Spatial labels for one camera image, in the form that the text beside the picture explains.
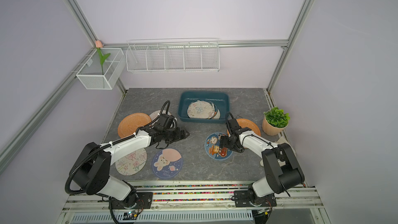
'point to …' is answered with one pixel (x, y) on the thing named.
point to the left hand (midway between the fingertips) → (184, 136)
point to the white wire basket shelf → (173, 55)
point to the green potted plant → (275, 120)
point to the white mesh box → (94, 75)
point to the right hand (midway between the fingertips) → (226, 145)
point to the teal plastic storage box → (220, 98)
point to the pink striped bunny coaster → (154, 114)
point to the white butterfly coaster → (199, 109)
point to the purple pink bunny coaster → (167, 163)
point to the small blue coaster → (213, 149)
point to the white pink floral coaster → (132, 163)
